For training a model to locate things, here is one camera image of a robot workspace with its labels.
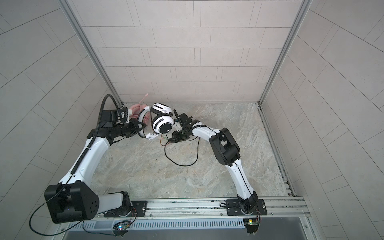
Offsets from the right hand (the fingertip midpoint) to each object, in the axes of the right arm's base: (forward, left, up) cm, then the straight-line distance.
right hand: (173, 139), depth 95 cm
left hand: (-1, +10, +21) cm, 23 cm away
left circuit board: (-43, +20, +2) cm, 48 cm away
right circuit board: (-46, -38, -4) cm, 60 cm away
